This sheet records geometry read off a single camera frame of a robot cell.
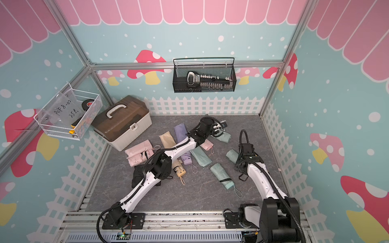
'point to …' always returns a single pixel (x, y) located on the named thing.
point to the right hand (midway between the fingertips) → (242, 166)
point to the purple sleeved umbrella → (180, 132)
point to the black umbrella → (138, 176)
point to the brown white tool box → (123, 122)
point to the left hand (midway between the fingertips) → (215, 120)
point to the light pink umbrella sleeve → (140, 153)
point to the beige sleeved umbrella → (167, 139)
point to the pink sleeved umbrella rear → (207, 146)
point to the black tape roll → (86, 104)
